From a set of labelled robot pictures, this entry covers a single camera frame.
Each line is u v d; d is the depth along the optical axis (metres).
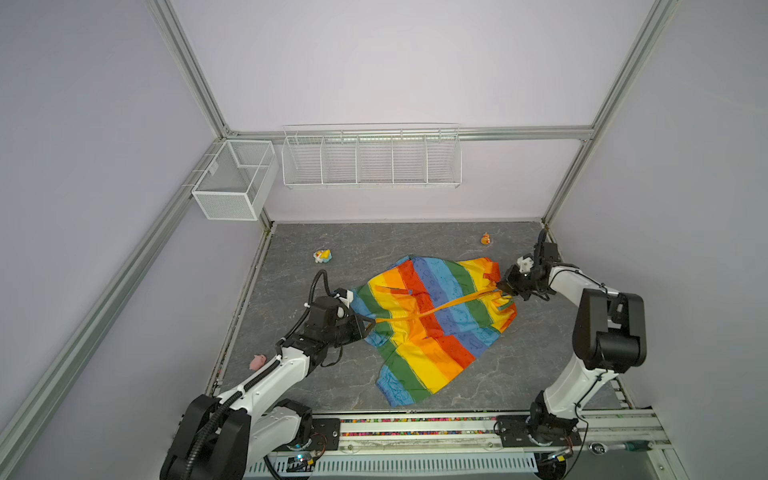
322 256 1.05
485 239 1.12
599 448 0.70
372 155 0.98
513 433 0.74
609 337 0.49
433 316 0.94
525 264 0.91
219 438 0.40
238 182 1.02
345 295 0.80
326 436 0.73
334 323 0.70
